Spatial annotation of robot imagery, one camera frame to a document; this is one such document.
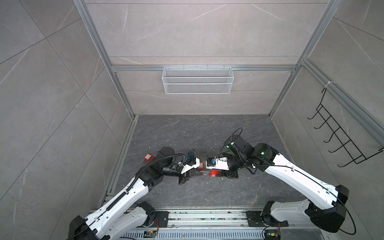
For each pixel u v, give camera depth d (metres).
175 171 0.59
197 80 1.01
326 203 0.39
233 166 0.56
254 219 0.73
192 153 0.98
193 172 0.62
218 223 0.73
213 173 0.65
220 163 0.56
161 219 0.73
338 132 0.69
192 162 0.55
